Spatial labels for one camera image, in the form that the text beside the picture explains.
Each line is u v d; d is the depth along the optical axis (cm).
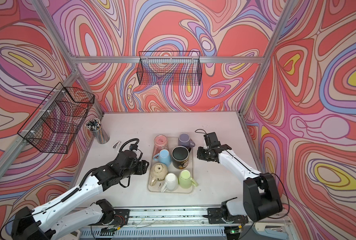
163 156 84
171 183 76
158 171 80
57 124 78
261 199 42
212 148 67
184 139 94
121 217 72
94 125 90
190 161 93
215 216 73
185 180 76
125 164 58
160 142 88
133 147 68
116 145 98
